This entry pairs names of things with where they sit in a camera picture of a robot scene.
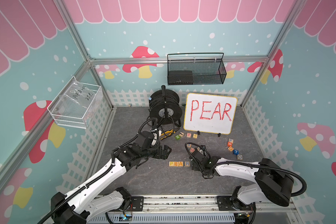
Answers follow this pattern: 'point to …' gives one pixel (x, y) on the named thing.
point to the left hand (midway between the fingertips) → (163, 151)
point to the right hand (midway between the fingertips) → (195, 164)
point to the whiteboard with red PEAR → (210, 113)
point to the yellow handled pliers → (171, 130)
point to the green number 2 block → (178, 137)
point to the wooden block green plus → (195, 136)
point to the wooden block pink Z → (188, 135)
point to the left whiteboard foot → (198, 132)
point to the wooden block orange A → (180, 164)
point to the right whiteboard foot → (219, 134)
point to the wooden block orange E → (176, 164)
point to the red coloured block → (229, 144)
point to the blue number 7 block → (235, 152)
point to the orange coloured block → (230, 149)
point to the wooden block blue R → (187, 164)
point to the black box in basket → (180, 77)
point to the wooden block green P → (171, 164)
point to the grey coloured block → (239, 157)
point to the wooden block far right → (230, 140)
